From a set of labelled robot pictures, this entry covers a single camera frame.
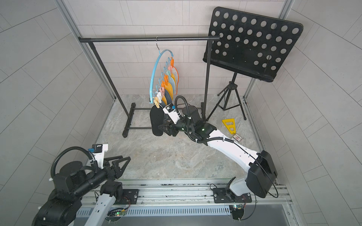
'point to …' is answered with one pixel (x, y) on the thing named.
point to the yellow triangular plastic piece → (229, 126)
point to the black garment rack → (129, 110)
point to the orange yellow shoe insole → (168, 87)
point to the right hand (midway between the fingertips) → (162, 125)
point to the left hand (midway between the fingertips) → (129, 158)
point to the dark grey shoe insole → (168, 99)
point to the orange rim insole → (175, 74)
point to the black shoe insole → (157, 117)
